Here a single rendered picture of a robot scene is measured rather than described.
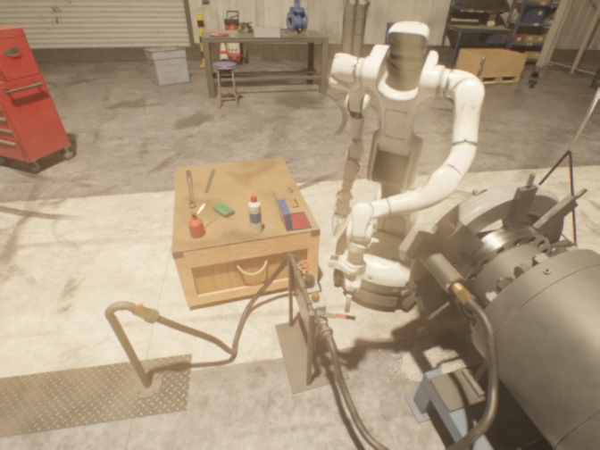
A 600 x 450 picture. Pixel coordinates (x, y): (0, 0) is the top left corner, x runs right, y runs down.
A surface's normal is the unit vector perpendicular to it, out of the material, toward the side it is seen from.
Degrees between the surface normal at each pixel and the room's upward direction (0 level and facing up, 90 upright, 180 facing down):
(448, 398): 0
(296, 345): 0
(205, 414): 0
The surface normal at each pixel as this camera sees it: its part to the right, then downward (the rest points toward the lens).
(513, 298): -0.77, -0.33
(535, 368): -0.92, -0.04
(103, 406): 0.04, -0.79
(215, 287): 0.29, 0.58
